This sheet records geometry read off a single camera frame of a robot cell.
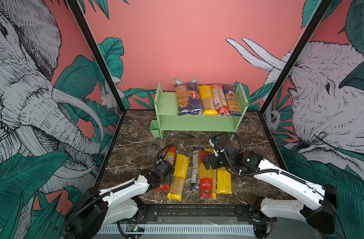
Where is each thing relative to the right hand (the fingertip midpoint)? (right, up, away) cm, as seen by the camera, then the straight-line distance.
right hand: (207, 157), depth 74 cm
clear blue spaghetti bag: (-6, -16, +8) cm, 18 cm away
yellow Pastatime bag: (-14, -8, +16) cm, 22 cm away
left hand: (-22, -13, +12) cm, 28 cm away
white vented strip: (-13, -35, -4) cm, 37 cm away
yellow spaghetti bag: (+11, -16, +8) cm, 21 cm away
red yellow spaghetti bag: (0, -13, +8) cm, 15 cm away
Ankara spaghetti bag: (+17, +31, +12) cm, 37 cm away
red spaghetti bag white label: (+9, +30, +9) cm, 33 cm away
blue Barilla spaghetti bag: (-6, +32, +11) cm, 35 cm away
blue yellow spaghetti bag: (-13, +33, +12) cm, 38 cm away
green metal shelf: (-23, +20, +27) cm, 40 cm away
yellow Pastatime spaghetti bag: (+2, +27, +8) cm, 28 cm away
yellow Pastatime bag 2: (+6, -13, +11) cm, 18 cm away
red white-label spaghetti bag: (-21, -4, +18) cm, 27 cm away
